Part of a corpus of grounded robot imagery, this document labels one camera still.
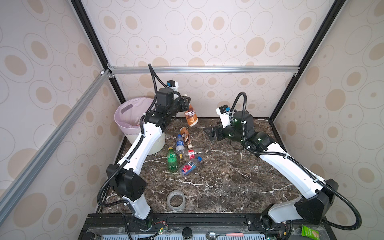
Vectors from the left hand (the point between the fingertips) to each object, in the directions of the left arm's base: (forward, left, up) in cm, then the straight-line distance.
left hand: (192, 95), depth 72 cm
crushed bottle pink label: (-21, +2, -36) cm, 42 cm away
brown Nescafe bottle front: (-6, +1, -8) cm, 10 cm away
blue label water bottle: (-5, +9, -36) cm, 38 cm away
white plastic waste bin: (-7, +22, -34) cm, 41 cm away
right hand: (-12, -9, -9) cm, 17 cm away
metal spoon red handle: (-53, -10, -42) cm, 69 cm away
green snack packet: (-52, -56, -39) cm, 86 cm away
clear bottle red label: (-10, +1, -37) cm, 38 cm away
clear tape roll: (-35, +9, -38) cm, 52 cm away
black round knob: (-53, +2, -30) cm, 61 cm away
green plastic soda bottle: (-16, +13, -38) cm, 43 cm away
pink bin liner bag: (+7, +40, -20) cm, 45 cm away
